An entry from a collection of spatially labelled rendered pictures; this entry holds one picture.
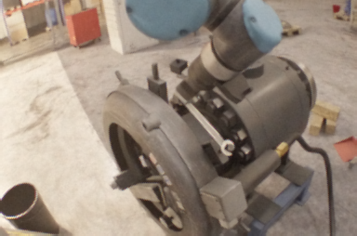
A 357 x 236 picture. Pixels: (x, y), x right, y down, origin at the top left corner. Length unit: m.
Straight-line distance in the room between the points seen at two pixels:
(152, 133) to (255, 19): 0.49
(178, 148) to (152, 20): 0.52
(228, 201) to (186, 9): 0.54
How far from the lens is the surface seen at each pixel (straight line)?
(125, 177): 1.20
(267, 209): 1.38
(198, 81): 0.56
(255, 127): 1.03
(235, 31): 0.42
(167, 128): 0.77
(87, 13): 6.20
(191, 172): 0.75
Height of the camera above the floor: 1.36
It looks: 29 degrees down
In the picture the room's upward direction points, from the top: 8 degrees counter-clockwise
